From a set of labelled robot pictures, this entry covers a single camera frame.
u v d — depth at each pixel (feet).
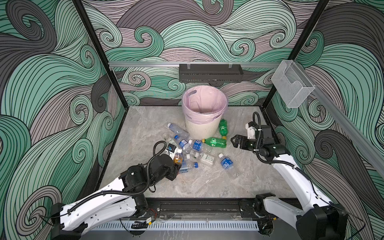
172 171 1.70
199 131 3.00
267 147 1.83
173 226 2.29
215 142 3.03
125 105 3.93
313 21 2.48
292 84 2.55
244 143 2.32
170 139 3.11
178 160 2.21
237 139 2.34
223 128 3.30
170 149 1.98
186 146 3.05
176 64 3.05
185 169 2.68
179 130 3.30
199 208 2.44
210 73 3.16
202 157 2.85
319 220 1.20
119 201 1.54
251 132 2.32
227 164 2.73
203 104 3.30
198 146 3.00
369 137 1.76
